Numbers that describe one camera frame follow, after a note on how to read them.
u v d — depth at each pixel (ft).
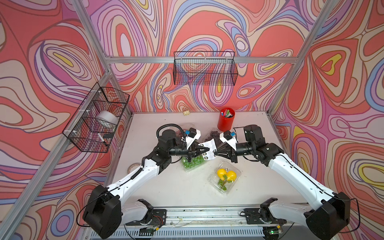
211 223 2.40
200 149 2.17
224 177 2.69
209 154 2.26
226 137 1.98
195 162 2.85
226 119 3.32
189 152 1.97
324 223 1.45
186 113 3.90
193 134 1.93
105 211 1.29
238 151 2.07
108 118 2.42
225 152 2.11
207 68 3.13
